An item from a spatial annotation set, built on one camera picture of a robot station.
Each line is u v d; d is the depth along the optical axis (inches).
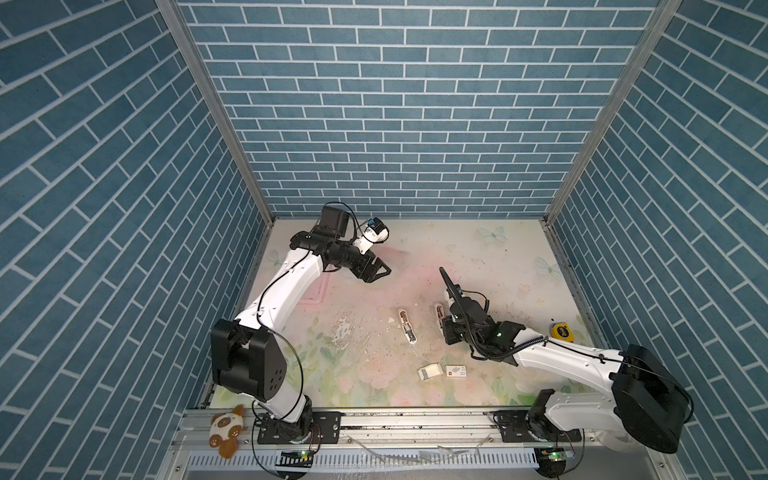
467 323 25.1
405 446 28.3
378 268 28.3
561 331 34.9
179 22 28.0
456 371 32.4
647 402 16.4
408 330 35.0
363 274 27.8
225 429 27.8
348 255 27.2
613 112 35.0
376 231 28.0
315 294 37.7
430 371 32.6
